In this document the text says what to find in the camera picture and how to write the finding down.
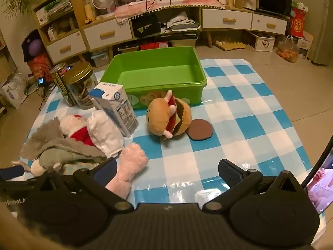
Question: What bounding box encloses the plastic bag of oranges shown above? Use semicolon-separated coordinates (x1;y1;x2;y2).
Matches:
276;35;300;63

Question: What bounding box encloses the white fluffy cloth pouch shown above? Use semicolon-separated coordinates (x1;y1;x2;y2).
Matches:
87;110;124;157

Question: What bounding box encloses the blue white checkered blanket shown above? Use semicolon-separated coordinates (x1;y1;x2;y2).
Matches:
12;57;326;218

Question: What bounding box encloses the blue white milk carton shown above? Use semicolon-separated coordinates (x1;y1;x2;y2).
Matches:
88;81;139;138

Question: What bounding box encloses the white paper bag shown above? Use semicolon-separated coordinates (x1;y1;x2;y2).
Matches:
0;79;28;110

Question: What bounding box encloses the red gift box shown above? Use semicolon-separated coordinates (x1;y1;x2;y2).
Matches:
290;5;307;38

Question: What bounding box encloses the wooden cabinet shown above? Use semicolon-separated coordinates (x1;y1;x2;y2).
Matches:
32;0;290;64

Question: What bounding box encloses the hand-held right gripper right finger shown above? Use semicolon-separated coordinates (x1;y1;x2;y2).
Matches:
201;158;309;213

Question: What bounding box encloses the brown felt patty disc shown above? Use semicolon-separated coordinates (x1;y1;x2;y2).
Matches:
188;119;213;140

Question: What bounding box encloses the white drawer wooden handle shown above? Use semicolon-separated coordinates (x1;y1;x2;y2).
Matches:
251;14;288;35
46;31;87;63
84;20;134;50
201;9;253;30

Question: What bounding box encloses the orange red bag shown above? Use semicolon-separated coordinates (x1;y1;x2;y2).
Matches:
27;55;54;77

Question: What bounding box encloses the white cut-out basket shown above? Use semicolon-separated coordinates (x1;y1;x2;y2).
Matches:
251;32;276;52

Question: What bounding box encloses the clear jar with gold lid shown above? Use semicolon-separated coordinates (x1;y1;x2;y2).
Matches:
63;62;94;110

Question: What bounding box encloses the pink tasselled cloth runner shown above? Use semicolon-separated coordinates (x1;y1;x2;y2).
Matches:
114;0;225;23

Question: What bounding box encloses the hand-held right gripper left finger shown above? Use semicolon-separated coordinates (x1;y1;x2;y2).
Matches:
29;157;133;213

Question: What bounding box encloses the purple ball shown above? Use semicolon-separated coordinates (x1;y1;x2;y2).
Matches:
29;39;43;54

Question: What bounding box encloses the grey refrigerator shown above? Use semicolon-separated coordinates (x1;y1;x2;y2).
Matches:
307;0;333;65

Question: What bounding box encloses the tall printed tin can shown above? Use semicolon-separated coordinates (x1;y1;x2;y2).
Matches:
50;63;76;107

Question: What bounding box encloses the pink plush toy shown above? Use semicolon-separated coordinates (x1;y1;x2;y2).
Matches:
105;143;149;200

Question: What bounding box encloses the burger plush toy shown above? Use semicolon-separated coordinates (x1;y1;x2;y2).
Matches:
146;90;192;139

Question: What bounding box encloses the tray of eggs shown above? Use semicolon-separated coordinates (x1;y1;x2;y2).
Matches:
213;38;246;51

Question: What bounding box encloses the black bag with gold emblem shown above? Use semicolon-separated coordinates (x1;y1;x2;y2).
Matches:
132;14;161;39

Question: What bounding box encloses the white and red plush toy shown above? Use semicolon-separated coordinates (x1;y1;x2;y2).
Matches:
59;114;95;148

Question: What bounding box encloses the green plastic bin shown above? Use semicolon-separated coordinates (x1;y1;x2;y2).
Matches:
99;46;208;110

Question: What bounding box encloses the clear plastic storage box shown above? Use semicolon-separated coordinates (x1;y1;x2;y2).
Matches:
90;51;110;68

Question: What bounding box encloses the stack of papers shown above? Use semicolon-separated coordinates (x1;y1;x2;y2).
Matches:
163;12;201;32

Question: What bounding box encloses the grey green plush toy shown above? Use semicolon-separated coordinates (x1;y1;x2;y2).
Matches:
20;117;107;162

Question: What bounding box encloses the small white desk fan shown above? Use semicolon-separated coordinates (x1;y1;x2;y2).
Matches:
92;0;115;16

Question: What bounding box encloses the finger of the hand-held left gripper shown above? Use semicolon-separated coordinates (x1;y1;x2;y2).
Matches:
0;161;26;181

